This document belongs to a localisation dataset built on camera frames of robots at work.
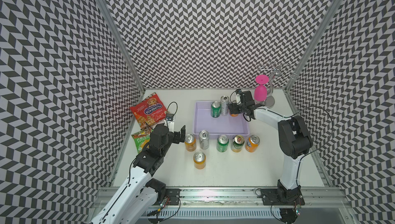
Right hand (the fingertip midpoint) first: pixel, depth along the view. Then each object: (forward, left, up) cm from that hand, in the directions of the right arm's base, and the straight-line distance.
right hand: (234, 107), depth 100 cm
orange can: (-26, +27, +3) cm, 38 cm away
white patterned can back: (-1, +7, +5) cm, 9 cm away
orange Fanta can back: (-3, 0, -5) cm, 6 cm away
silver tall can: (-26, +20, +6) cm, 33 cm away
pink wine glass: (+3, -15, +11) cm, 19 cm away
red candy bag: (-2, +56, -1) cm, 56 cm away
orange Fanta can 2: (-26, -6, +1) cm, 27 cm away
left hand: (-21, +35, +13) cm, 42 cm away
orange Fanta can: (-34, +22, +2) cm, 40 cm away
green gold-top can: (-26, +2, +2) cm, 26 cm away
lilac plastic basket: (-10, +5, -7) cm, 13 cm away
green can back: (-3, +13, +1) cm, 13 cm away
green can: (-25, +10, +2) cm, 27 cm away
